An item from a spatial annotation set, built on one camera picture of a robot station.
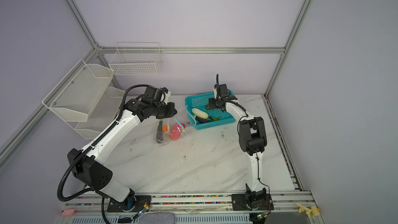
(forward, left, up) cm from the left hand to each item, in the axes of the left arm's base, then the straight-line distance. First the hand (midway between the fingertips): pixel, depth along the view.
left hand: (176, 112), depth 78 cm
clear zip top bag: (-2, +6, -15) cm, 16 cm away
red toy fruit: (-7, +1, -11) cm, 13 cm away
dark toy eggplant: (-2, +13, -21) cm, 25 cm away
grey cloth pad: (-43, +6, -22) cm, 49 cm away
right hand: (+20, -20, -13) cm, 31 cm away
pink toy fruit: (-6, -1, -4) cm, 7 cm away
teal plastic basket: (+27, -12, -20) cm, 36 cm away
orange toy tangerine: (+4, +11, -22) cm, 25 cm away
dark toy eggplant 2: (+10, -12, -21) cm, 27 cm away
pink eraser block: (-40, +48, -25) cm, 68 cm away
